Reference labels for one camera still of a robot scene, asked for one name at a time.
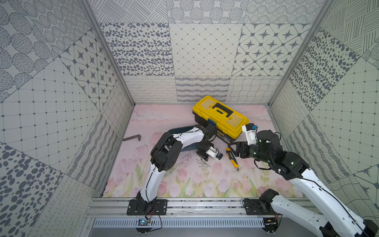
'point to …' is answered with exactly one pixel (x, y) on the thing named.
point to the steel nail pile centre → (203, 164)
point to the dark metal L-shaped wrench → (138, 136)
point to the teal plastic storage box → (191, 147)
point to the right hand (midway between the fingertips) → (233, 146)
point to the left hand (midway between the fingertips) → (209, 152)
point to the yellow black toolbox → (230, 123)
